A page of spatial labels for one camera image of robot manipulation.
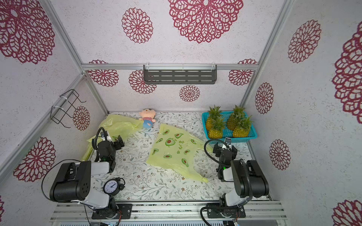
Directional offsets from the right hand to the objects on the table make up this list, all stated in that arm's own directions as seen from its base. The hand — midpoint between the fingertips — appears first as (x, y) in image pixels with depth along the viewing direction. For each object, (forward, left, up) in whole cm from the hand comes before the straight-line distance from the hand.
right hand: (226, 143), depth 91 cm
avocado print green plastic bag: (-7, +31, +3) cm, 31 cm away
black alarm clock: (-28, +67, -4) cm, 73 cm away
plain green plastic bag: (+11, +78, +3) cm, 79 cm away
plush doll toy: (+24, +56, -1) cm, 61 cm away
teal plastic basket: (+12, -6, -10) cm, 16 cm away
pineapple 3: (+8, -11, +4) cm, 14 cm away
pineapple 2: (+18, +7, +9) cm, 22 cm away
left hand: (+1, +74, +3) cm, 74 cm away
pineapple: (+6, +6, +4) cm, 9 cm away
